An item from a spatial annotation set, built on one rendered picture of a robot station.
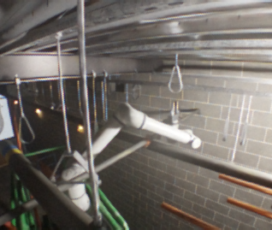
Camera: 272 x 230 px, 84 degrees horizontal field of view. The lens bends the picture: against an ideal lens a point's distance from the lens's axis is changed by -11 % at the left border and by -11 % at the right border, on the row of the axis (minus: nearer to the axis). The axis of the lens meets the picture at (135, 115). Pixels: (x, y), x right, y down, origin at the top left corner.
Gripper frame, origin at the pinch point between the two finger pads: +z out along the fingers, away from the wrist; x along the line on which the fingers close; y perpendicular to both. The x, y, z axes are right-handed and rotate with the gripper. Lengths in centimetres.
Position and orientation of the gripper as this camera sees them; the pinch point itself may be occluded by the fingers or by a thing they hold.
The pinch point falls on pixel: (174, 104)
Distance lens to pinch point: 140.7
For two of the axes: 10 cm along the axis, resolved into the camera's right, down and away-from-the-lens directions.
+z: 0.0, -9.6, -2.7
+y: 7.8, 1.7, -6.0
